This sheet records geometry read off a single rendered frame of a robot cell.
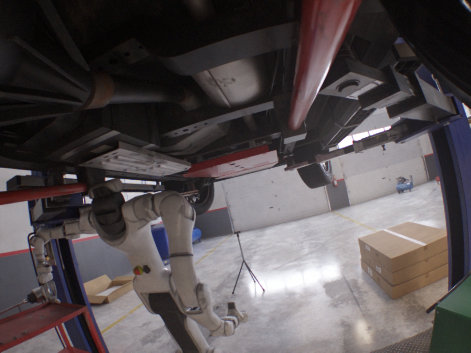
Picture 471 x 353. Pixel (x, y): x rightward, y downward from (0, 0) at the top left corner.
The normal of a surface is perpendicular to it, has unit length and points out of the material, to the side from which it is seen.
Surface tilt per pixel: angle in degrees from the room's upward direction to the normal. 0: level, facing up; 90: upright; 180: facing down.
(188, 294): 103
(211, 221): 90
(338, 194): 90
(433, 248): 90
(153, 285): 98
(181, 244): 73
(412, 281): 91
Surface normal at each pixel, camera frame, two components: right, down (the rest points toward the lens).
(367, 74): 0.43, -0.19
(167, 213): -0.25, -0.26
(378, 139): -0.73, 0.09
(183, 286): -0.14, 0.07
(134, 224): 0.83, 0.00
